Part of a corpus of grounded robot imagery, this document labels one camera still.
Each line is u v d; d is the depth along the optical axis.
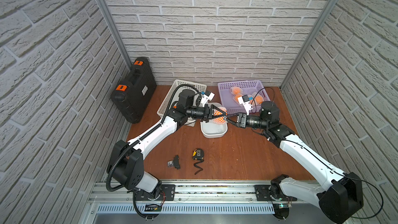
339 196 0.39
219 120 0.67
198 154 0.83
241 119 0.63
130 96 0.81
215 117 0.65
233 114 0.66
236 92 1.10
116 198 0.74
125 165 0.42
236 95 1.10
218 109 0.66
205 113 0.66
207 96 0.70
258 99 0.71
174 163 0.81
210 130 0.95
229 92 1.14
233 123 0.67
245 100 0.66
